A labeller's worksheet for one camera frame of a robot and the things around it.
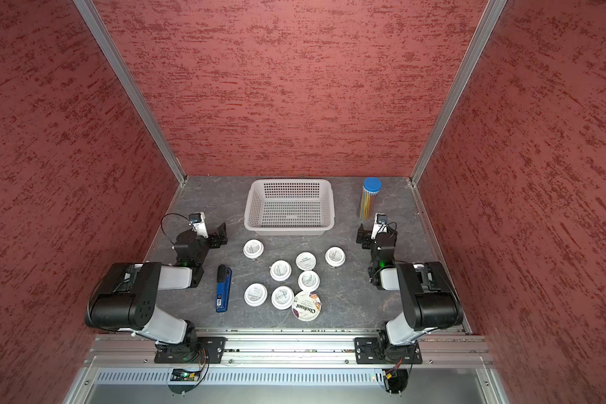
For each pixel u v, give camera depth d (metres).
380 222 0.80
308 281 0.82
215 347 0.74
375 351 0.73
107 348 0.76
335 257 0.88
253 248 0.90
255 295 0.79
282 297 0.78
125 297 0.46
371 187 0.92
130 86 0.87
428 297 0.46
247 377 0.77
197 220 0.80
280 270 0.85
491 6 0.70
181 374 0.72
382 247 0.71
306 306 0.78
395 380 0.69
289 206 1.10
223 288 0.84
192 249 0.72
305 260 0.87
